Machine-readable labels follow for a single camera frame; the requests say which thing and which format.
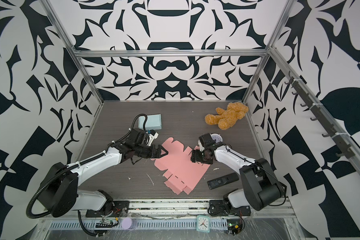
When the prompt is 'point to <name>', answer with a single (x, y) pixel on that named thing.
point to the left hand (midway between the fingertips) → (164, 150)
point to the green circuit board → (234, 227)
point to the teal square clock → (203, 223)
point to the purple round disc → (126, 223)
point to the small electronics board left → (106, 223)
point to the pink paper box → (182, 173)
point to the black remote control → (222, 180)
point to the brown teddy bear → (226, 119)
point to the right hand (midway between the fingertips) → (196, 157)
